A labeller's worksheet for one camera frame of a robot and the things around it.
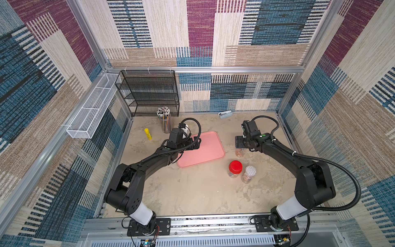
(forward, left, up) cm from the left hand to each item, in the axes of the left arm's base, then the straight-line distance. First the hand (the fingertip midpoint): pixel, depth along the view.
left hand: (195, 140), depth 90 cm
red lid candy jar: (-16, -21, -5) cm, 27 cm away
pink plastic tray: (+1, -10, -12) cm, 15 cm away
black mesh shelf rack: (+37, +36, +7) cm, 52 cm away
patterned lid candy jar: (-19, -28, -1) cm, 34 cm away
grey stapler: (+31, -22, -11) cm, 40 cm away
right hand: (-1, -29, -2) cm, 29 cm away
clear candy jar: (-4, -26, -8) cm, 28 cm away
